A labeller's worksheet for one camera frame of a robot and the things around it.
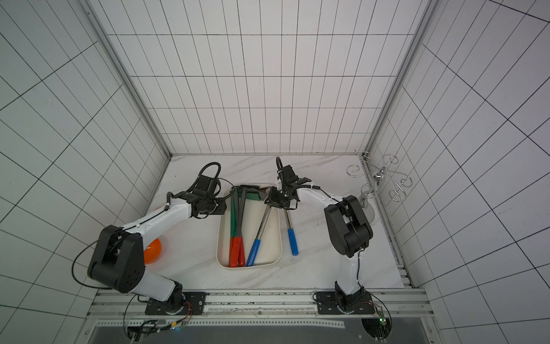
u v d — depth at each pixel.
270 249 0.86
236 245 0.79
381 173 0.74
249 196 0.95
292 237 0.87
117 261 0.43
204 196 0.69
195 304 0.73
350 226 0.50
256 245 0.83
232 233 0.85
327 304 0.71
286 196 0.71
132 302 0.70
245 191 0.95
